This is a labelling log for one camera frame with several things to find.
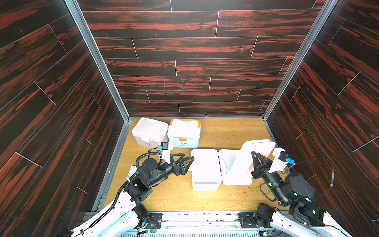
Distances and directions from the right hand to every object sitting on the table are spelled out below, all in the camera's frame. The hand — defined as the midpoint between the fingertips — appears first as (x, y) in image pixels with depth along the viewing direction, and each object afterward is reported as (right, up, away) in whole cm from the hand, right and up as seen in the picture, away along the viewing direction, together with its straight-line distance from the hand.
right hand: (256, 152), depth 61 cm
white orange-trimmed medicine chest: (-31, +7, +32) cm, 45 cm away
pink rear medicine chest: (-54, +7, +33) cm, 63 cm away
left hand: (-28, -3, +4) cm, 29 cm away
